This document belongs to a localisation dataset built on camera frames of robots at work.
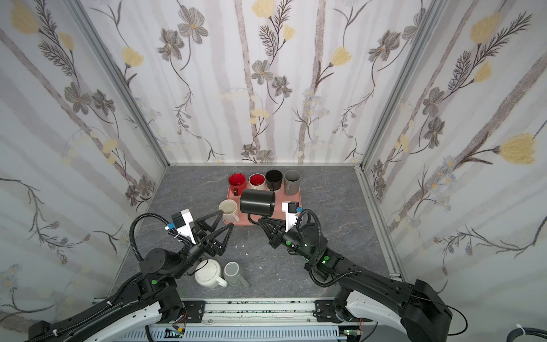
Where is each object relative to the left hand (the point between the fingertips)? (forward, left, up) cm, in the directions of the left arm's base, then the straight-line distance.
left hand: (222, 216), depth 60 cm
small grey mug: (-9, 0, -25) cm, 26 cm away
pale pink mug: (+21, +5, -30) cm, 37 cm away
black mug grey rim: (+4, -11, +1) cm, 11 cm away
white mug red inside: (+37, -8, -30) cm, 48 cm away
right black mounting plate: (-21, -33, -32) cm, 51 cm away
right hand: (+2, -10, -5) cm, 11 cm away
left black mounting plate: (-19, +13, -33) cm, 40 cm away
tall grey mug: (+33, -25, -25) cm, 48 cm away
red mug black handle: (+38, +3, -31) cm, 49 cm away
